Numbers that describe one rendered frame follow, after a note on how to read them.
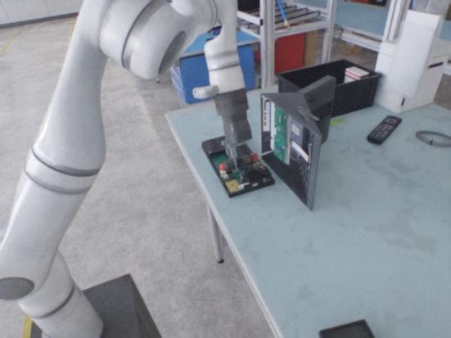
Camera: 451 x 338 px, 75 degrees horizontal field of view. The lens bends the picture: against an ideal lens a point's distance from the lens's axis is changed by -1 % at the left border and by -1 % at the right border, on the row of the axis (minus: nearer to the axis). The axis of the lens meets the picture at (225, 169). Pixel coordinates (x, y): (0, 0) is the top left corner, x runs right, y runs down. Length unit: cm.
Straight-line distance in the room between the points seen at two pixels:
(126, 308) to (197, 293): 100
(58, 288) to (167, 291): 122
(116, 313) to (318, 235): 51
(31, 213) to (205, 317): 134
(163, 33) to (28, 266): 39
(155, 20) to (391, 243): 60
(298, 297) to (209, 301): 118
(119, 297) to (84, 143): 51
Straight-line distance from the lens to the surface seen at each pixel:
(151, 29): 35
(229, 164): 70
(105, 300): 85
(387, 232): 74
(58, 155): 42
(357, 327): 60
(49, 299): 65
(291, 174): 83
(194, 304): 175
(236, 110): 66
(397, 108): 119
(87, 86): 42
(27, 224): 49
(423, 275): 69
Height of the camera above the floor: 153
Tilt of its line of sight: 38 degrees down
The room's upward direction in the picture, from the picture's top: 6 degrees counter-clockwise
